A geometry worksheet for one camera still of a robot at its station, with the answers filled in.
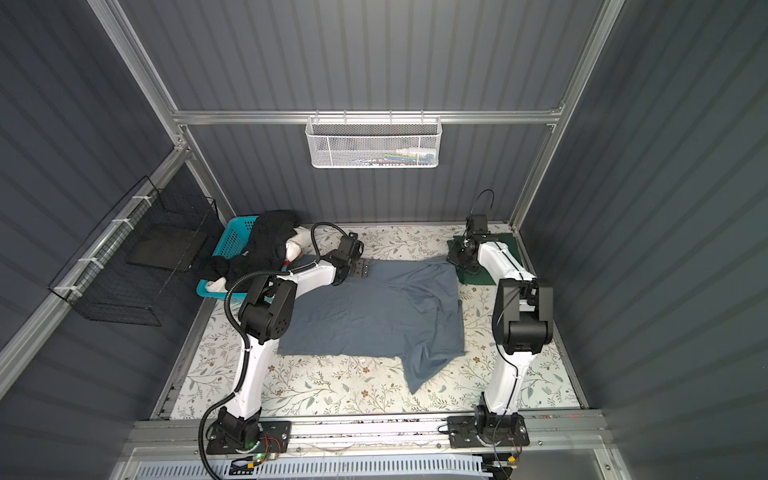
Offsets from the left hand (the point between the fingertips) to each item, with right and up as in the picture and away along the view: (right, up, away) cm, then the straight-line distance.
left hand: (352, 262), depth 108 cm
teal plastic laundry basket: (-49, +8, +11) cm, 51 cm away
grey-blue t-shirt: (+19, -15, -11) cm, 27 cm away
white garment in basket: (-17, +7, -10) cm, 21 cm away
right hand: (+36, +1, -10) cm, 38 cm away
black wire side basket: (-48, +2, -34) cm, 59 cm away
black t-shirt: (-26, +4, -13) cm, 30 cm away
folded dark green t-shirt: (+34, -2, -42) cm, 55 cm away
